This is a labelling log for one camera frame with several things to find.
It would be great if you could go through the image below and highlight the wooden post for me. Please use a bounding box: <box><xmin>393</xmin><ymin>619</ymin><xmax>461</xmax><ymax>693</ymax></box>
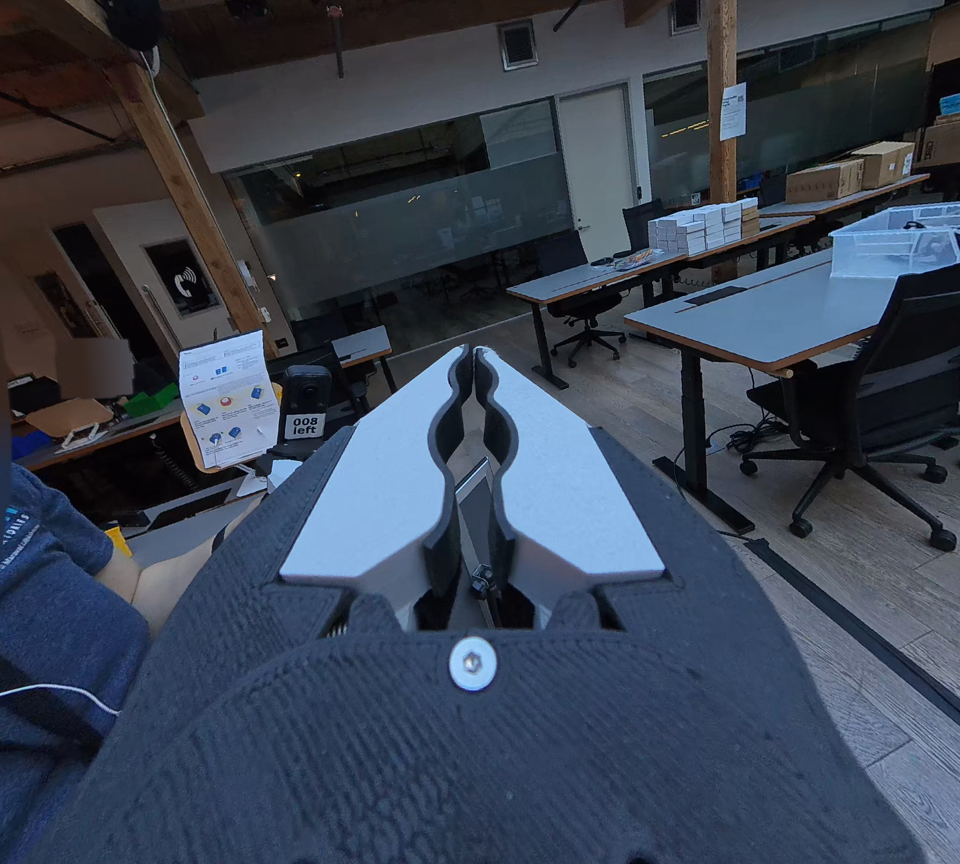
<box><xmin>703</xmin><ymin>0</ymin><xmax>741</xmax><ymax>205</ymax></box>

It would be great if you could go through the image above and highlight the printed paper leaflet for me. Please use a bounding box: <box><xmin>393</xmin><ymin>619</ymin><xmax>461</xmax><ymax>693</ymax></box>
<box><xmin>178</xmin><ymin>330</ymin><xmax>276</xmax><ymax>469</ymax></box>

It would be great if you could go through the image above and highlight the black phone sign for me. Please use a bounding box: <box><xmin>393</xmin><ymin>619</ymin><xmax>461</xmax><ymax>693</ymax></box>
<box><xmin>144</xmin><ymin>237</ymin><xmax>223</xmax><ymax>318</ymax></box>

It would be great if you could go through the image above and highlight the small grey desk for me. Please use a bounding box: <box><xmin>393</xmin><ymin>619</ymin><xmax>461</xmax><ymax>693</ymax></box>
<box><xmin>330</xmin><ymin>324</ymin><xmax>399</xmax><ymax>396</ymax></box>

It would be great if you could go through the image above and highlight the person in blue shirt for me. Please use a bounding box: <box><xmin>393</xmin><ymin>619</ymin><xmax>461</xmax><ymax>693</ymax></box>
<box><xmin>0</xmin><ymin>462</ymin><xmax>151</xmax><ymax>864</ymax></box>

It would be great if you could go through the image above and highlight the brown cardboard box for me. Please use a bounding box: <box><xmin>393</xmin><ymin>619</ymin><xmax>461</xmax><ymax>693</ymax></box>
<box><xmin>851</xmin><ymin>141</ymin><xmax>916</xmax><ymax>190</ymax></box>
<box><xmin>783</xmin><ymin>159</ymin><xmax>866</xmax><ymax>204</ymax></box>
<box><xmin>921</xmin><ymin>123</ymin><xmax>960</xmax><ymax>168</ymax></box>

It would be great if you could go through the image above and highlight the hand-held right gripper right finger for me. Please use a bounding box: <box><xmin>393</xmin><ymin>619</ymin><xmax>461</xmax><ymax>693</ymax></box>
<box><xmin>474</xmin><ymin>346</ymin><xmax>669</xmax><ymax>631</ymax></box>

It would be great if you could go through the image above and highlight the black office chair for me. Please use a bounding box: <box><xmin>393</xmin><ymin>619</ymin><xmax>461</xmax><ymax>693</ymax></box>
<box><xmin>738</xmin><ymin>264</ymin><xmax>960</xmax><ymax>554</ymax></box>
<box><xmin>622</xmin><ymin>198</ymin><xmax>666</xmax><ymax>252</ymax></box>
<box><xmin>536</xmin><ymin>230</ymin><xmax>628</xmax><ymax>369</ymax></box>

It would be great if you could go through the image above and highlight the white paper notice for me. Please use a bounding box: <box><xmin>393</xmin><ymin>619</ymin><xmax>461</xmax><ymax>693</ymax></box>
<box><xmin>720</xmin><ymin>82</ymin><xmax>749</xmax><ymax>142</ymax></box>

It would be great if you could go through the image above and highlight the stack of white boxes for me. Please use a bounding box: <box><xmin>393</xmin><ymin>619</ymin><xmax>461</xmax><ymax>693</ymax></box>
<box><xmin>646</xmin><ymin>198</ymin><xmax>760</xmax><ymax>256</ymax></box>

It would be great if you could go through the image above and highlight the black floor cable cover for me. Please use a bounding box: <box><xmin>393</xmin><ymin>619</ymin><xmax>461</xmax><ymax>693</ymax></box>
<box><xmin>742</xmin><ymin>537</ymin><xmax>960</xmax><ymax>727</ymax></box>

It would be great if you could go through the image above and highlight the person's left forearm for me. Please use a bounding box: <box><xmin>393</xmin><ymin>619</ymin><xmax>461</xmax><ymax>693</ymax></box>
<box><xmin>97</xmin><ymin>500</ymin><xmax>260</xmax><ymax>644</ymax></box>

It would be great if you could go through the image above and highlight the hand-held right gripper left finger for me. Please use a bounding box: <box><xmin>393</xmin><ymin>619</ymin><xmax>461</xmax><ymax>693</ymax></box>
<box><xmin>279</xmin><ymin>345</ymin><xmax>475</xmax><ymax>633</ymax></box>

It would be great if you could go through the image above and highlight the black round speaker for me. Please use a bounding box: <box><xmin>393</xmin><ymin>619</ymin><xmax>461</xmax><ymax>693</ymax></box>
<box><xmin>101</xmin><ymin>0</ymin><xmax>163</xmax><ymax>52</ymax></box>

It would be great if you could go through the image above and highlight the thin white cable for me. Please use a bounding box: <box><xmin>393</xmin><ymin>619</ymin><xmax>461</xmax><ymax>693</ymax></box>
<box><xmin>0</xmin><ymin>684</ymin><xmax>121</xmax><ymax>717</ymax></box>

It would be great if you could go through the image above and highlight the white door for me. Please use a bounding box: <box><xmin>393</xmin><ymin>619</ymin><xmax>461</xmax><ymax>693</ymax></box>
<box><xmin>556</xmin><ymin>82</ymin><xmax>639</xmax><ymax>237</ymax></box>

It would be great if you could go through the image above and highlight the green plastic box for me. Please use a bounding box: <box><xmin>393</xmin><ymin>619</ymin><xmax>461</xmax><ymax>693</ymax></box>
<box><xmin>123</xmin><ymin>390</ymin><xmax>181</xmax><ymax>420</ymax></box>

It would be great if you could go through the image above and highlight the clear plastic bin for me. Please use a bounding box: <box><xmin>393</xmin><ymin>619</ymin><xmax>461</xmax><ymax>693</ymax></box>
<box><xmin>828</xmin><ymin>202</ymin><xmax>960</xmax><ymax>280</ymax></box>

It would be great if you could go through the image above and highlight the grey desk with wood edge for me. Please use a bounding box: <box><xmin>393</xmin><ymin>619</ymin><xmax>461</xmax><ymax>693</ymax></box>
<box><xmin>624</xmin><ymin>245</ymin><xmax>960</xmax><ymax>535</ymax></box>
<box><xmin>757</xmin><ymin>172</ymin><xmax>931</xmax><ymax>224</ymax></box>
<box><xmin>506</xmin><ymin>215</ymin><xmax>816</xmax><ymax>390</ymax></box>

